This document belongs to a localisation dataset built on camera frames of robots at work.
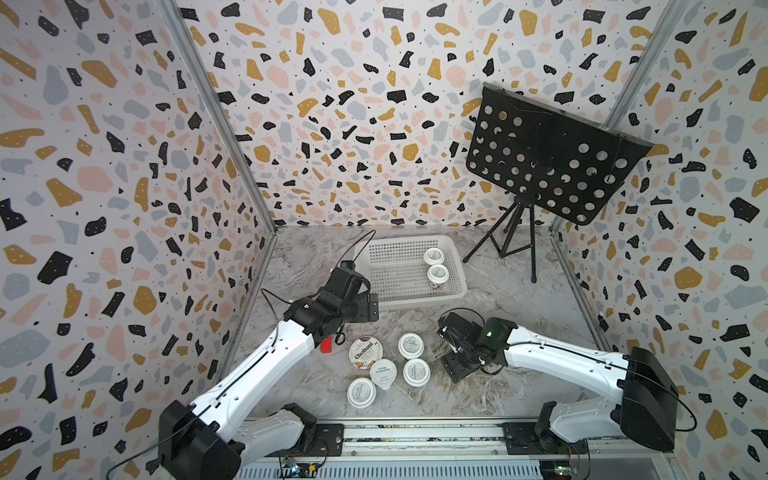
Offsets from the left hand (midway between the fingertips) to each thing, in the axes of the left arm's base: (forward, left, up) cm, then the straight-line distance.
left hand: (364, 302), depth 79 cm
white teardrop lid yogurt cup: (-14, -5, -13) cm, 20 cm away
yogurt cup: (+25, -22, -11) cm, 35 cm away
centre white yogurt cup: (-14, -14, -12) cm, 23 cm away
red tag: (-4, +13, -18) cm, 22 cm away
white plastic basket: (+25, -14, -19) cm, 34 cm away
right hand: (-13, -24, -12) cm, 30 cm away
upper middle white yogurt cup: (-7, -13, -12) cm, 19 cm away
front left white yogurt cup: (-19, +1, -13) cm, 23 cm away
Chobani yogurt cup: (-8, +1, -13) cm, 15 cm away
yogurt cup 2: (+17, -22, -11) cm, 30 cm away
